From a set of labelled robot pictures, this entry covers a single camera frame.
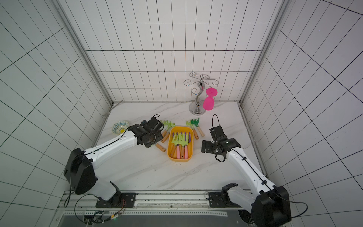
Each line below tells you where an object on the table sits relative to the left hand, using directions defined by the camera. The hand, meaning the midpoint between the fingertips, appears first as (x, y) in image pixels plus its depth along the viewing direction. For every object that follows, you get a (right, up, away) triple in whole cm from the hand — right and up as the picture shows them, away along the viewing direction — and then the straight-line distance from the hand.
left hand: (156, 141), depth 84 cm
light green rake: (+2, -6, +8) cm, 10 cm away
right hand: (+30, -3, -1) cm, 30 cm away
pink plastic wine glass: (+34, +24, +12) cm, 44 cm away
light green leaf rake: (+6, +3, -7) cm, 10 cm away
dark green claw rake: (+27, +9, +22) cm, 36 cm away
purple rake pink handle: (+13, -6, +8) cm, 16 cm away
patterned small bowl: (-30, +7, +18) cm, 36 cm away
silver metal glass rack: (+26, +21, +31) cm, 46 cm away
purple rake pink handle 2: (+19, -10, +3) cm, 21 cm away
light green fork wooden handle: (+12, -2, +11) cm, 16 cm away
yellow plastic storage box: (+8, -5, +8) cm, 12 cm away
